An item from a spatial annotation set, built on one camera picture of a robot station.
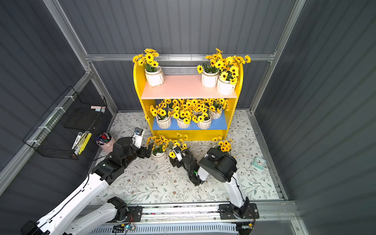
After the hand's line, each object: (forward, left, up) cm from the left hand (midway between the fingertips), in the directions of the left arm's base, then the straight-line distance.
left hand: (143, 140), depth 75 cm
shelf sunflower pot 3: (+15, -20, +5) cm, 25 cm away
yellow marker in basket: (-4, +26, +4) cm, 27 cm away
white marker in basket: (-3, +30, +5) cm, 31 cm away
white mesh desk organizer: (+51, -18, +12) cm, 56 cm away
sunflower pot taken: (+4, -5, -13) cm, 14 cm away
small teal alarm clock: (-3, -67, -20) cm, 70 cm away
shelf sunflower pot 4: (+12, -31, +5) cm, 34 cm away
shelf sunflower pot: (+5, -18, -10) cm, 21 cm away
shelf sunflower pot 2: (+16, -8, -2) cm, 18 cm away
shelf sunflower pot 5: (+26, -42, +2) cm, 50 cm away
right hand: (+4, -16, -18) cm, 25 cm away
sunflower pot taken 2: (+2, -44, -8) cm, 45 cm away
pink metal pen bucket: (+7, +27, -10) cm, 30 cm away
